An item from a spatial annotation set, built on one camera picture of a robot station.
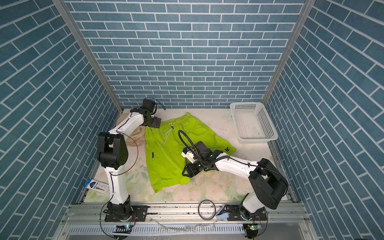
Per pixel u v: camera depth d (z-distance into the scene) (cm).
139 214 74
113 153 55
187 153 76
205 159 66
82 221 75
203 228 71
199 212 74
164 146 95
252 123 114
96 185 82
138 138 99
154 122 91
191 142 67
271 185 44
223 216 72
